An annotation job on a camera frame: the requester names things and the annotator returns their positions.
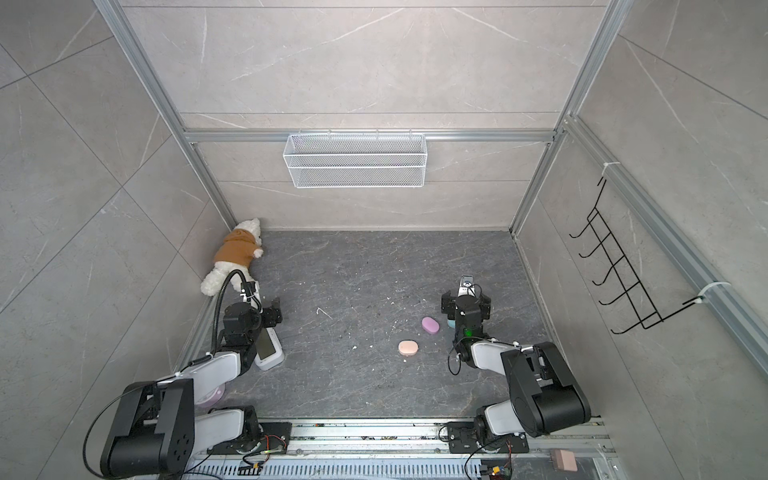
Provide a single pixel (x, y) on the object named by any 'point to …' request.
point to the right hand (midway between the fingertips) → (465, 290)
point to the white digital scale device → (269, 348)
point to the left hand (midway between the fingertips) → (262, 294)
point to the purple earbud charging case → (429, 325)
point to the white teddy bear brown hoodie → (237, 251)
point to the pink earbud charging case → (408, 347)
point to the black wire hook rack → (644, 312)
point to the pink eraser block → (566, 460)
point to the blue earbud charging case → (451, 323)
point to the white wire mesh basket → (359, 160)
